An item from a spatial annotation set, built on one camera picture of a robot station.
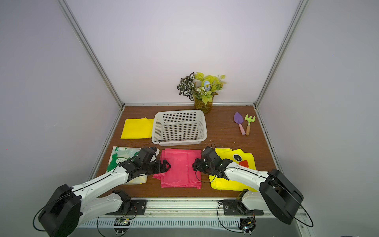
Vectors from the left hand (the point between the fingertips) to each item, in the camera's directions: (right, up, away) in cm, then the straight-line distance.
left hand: (167, 167), depth 83 cm
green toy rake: (+58, +28, +27) cm, 70 cm away
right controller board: (+41, -23, -14) cm, 49 cm away
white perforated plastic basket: (+2, +22, +14) cm, 26 cm away
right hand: (+17, +1, 0) cm, 17 cm away
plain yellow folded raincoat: (-27, +21, +24) cm, 42 cm away
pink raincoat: (+8, -3, -2) cm, 9 cm away
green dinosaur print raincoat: (-29, +7, +4) cm, 30 cm away
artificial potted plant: (+20, +48, +14) cm, 54 cm away
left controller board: (-21, -25, -12) cm, 35 cm away
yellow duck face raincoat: (+44, +4, +6) cm, 44 cm away
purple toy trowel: (+50, +29, +27) cm, 64 cm away
